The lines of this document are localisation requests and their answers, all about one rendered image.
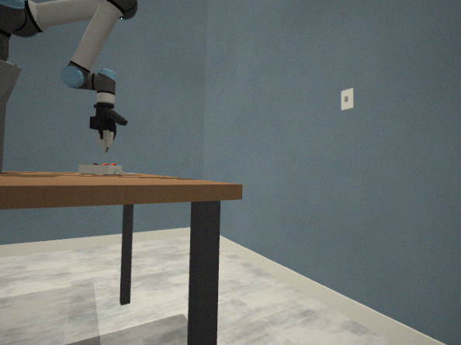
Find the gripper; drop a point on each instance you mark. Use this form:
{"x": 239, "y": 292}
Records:
{"x": 102, "y": 122}

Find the white power strip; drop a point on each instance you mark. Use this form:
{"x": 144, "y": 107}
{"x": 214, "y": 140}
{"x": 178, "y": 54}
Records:
{"x": 107, "y": 169}

